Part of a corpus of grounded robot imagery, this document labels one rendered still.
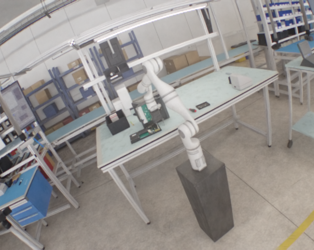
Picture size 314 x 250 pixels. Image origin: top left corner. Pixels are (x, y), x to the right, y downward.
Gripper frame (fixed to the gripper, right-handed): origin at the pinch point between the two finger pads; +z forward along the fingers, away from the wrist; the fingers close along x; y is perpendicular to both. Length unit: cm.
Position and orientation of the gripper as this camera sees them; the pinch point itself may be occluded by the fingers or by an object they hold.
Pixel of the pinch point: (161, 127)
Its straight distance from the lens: 145.3
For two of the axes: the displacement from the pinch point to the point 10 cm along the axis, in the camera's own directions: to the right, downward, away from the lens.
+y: -4.1, -2.6, 8.7
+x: -8.4, 4.8, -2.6
